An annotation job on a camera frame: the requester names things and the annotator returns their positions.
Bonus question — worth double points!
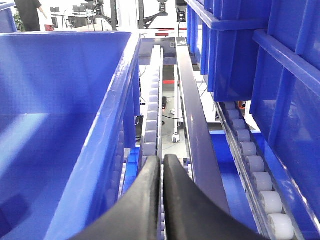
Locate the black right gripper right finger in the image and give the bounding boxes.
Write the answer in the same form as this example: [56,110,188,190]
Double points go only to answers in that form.
[163,154,266,240]

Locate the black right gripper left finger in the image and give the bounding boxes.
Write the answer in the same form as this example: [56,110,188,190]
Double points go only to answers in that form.
[71,155,161,240]

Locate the steel rack with roller tracks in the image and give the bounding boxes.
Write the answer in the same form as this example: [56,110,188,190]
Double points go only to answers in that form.
[134,36,320,240]

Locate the blue plastic bin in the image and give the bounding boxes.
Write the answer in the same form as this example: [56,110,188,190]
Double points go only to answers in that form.
[0,31,141,240]

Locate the row of blue bins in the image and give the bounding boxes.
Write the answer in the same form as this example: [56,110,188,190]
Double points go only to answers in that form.
[0,0,320,240]

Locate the person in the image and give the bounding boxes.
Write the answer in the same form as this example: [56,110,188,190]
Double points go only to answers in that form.
[14,0,48,32]

